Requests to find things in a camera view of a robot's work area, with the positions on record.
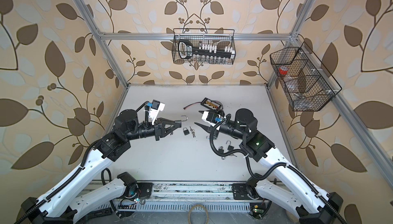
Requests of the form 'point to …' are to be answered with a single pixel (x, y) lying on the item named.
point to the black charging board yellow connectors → (209, 103)
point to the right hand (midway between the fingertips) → (200, 116)
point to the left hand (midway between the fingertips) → (178, 125)
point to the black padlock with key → (186, 131)
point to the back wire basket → (220, 44)
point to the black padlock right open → (220, 149)
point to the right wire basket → (308, 86)
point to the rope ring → (189, 214)
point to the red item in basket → (283, 69)
